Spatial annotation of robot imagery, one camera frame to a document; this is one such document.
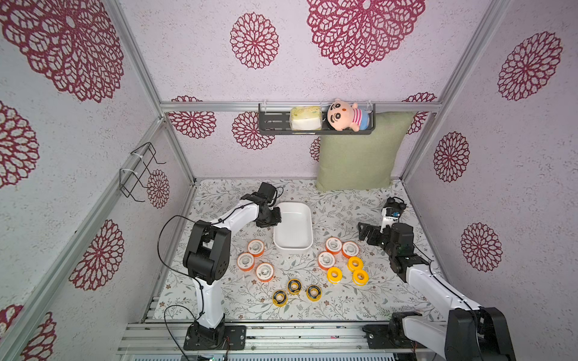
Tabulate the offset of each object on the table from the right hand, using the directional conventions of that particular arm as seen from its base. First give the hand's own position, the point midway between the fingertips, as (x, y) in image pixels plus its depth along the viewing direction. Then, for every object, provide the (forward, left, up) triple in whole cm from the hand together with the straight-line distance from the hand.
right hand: (368, 223), depth 87 cm
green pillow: (+29, 0, +6) cm, 30 cm away
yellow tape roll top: (-11, +4, -12) cm, 17 cm away
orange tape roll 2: (-12, +48, -11) cm, 51 cm away
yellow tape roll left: (-16, +13, -13) cm, 24 cm away
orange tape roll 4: (-3, +12, -12) cm, 17 cm away
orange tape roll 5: (-5, +5, -13) cm, 15 cm away
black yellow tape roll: (-25, +34, -12) cm, 44 cm away
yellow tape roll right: (-17, +3, -13) cm, 21 cm away
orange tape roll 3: (-16, +40, -12) cm, 45 cm away
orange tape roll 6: (-10, +16, -13) cm, 22 cm away
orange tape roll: (-6, +45, -11) cm, 46 cm away
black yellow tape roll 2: (-21, +28, -13) cm, 37 cm away
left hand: (+4, +36, -6) cm, 37 cm away
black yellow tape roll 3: (-23, +21, -13) cm, 34 cm away
